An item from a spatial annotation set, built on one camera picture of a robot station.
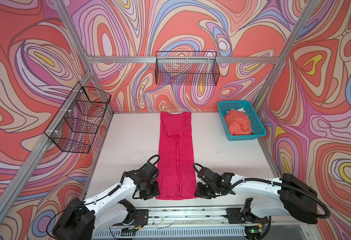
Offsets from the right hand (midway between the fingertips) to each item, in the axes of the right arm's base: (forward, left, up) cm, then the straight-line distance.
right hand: (198, 198), depth 79 cm
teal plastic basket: (+41, -46, +5) cm, 62 cm away
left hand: (+3, +20, +1) cm, 20 cm away
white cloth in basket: (+62, -41, +5) cm, 75 cm away
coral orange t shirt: (+46, -34, +7) cm, 58 cm away
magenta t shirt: (+16, +11, +1) cm, 19 cm away
